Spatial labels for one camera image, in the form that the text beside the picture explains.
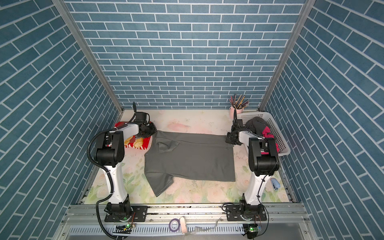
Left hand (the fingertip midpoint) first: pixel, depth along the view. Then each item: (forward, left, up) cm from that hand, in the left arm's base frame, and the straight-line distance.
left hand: (156, 128), depth 106 cm
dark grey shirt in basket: (-4, -69, +8) cm, 70 cm away
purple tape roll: (-57, -20, -1) cm, 60 cm away
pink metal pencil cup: (+11, -55, +8) cm, 56 cm away
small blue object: (-41, -71, +3) cm, 82 cm away
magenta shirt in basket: (-9, -74, +9) cm, 75 cm away
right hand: (-8, -52, 0) cm, 52 cm away
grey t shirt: (-20, -23, -4) cm, 30 cm away
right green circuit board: (-60, -54, -2) cm, 81 cm away
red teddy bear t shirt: (-12, +12, +2) cm, 17 cm away
